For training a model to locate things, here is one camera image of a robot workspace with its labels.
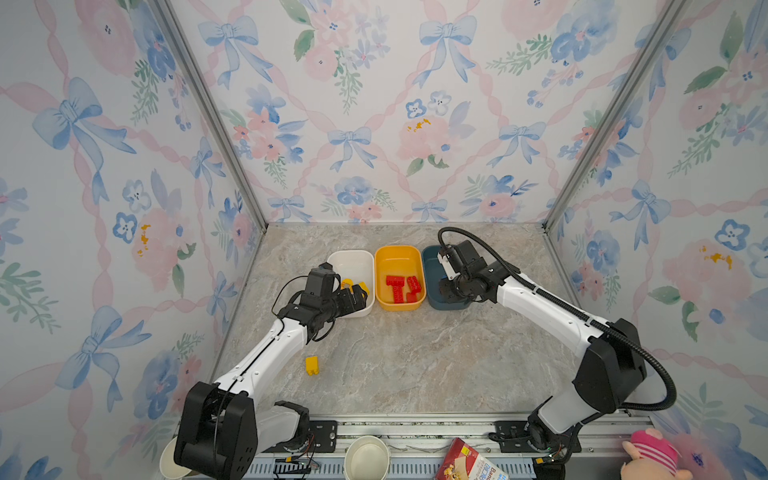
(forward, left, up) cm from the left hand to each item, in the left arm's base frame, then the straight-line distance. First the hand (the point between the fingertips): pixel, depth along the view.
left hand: (355, 295), depth 85 cm
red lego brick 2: (+7, -13, -11) cm, 18 cm away
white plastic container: (+20, +2, -12) cm, 23 cm away
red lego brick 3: (+9, -18, -10) cm, 22 cm away
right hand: (+3, -26, +1) cm, 27 cm away
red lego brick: (+12, -12, -10) cm, 20 cm away
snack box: (-38, -27, -9) cm, 47 cm away
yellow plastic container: (+22, -10, -12) cm, 27 cm away
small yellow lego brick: (+10, -1, -10) cm, 14 cm away
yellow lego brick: (-16, +12, -11) cm, 23 cm away
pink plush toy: (-37, -69, -7) cm, 79 cm away
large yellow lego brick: (+12, +4, -10) cm, 17 cm away
